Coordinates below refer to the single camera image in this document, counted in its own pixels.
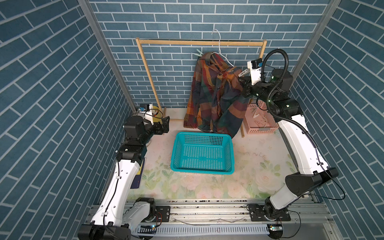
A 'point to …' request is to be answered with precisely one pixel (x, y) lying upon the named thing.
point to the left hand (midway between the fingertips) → (165, 116)
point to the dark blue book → (135, 183)
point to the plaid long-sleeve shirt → (217, 103)
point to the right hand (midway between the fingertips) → (241, 77)
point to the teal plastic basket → (203, 153)
